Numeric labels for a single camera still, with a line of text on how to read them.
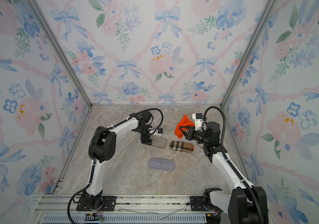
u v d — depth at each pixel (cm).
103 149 57
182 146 92
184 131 77
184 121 78
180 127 77
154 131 86
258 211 37
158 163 86
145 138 87
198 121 71
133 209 74
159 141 95
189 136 70
